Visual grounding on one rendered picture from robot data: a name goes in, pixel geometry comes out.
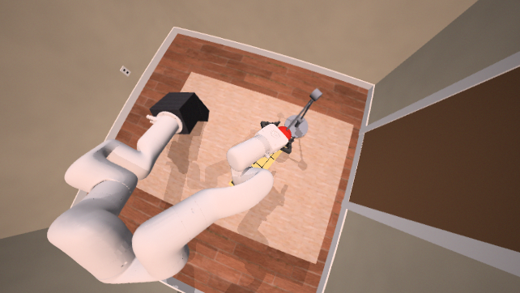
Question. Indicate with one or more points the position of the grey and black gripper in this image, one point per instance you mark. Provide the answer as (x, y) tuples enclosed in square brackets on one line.
[(275, 137)]

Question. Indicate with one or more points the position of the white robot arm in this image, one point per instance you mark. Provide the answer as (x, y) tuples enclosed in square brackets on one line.
[(92, 234)]

